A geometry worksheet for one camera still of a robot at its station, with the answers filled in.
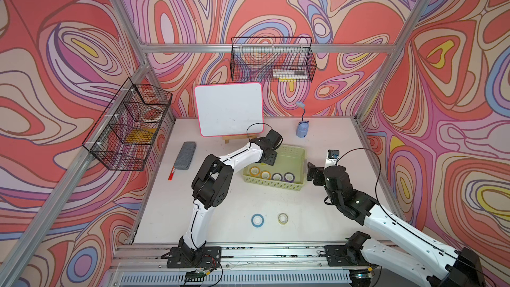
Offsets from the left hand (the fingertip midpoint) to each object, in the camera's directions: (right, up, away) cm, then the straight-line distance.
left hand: (267, 156), depth 98 cm
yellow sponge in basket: (-48, +10, -26) cm, 56 cm away
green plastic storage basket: (+10, -7, -2) cm, 12 cm away
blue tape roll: (-5, -25, -15) cm, 30 cm away
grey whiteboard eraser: (-42, 0, +3) cm, 42 cm away
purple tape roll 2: (+10, -9, -4) cm, 14 cm away
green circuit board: (-28, -41, -26) cm, 56 cm away
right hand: (+21, -3, -18) cm, 28 cm away
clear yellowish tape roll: (+6, -25, -15) cm, 29 cm away
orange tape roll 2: (-1, -9, -2) cm, 9 cm away
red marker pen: (-47, -8, -2) cm, 48 cm away
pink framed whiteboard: (-19, +24, +4) cm, 31 cm away
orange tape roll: (-6, -7, -2) cm, 10 cm away
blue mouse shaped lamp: (+20, +15, +9) cm, 26 cm away
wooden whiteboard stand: (-18, +9, +8) cm, 22 cm away
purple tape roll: (+4, -9, -4) cm, 11 cm away
